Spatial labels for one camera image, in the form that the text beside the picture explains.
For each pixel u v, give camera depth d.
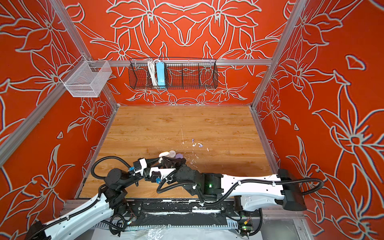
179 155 0.91
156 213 0.73
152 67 0.88
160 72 0.89
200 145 0.95
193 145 0.96
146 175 0.60
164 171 0.52
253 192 0.44
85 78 0.91
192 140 0.98
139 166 0.54
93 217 0.55
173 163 0.54
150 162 0.63
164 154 0.65
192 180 0.43
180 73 0.98
